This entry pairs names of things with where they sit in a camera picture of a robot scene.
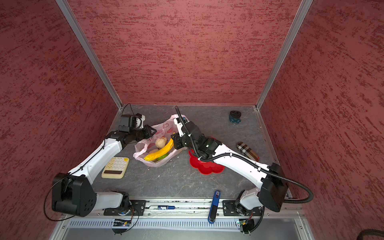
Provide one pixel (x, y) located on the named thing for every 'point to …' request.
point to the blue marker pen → (162, 207)
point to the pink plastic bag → (172, 126)
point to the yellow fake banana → (166, 148)
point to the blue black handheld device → (214, 204)
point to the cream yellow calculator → (116, 168)
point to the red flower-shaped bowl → (206, 167)
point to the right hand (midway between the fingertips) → (171, 140)
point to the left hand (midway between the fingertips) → (155, 134)
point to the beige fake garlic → (160, 142)
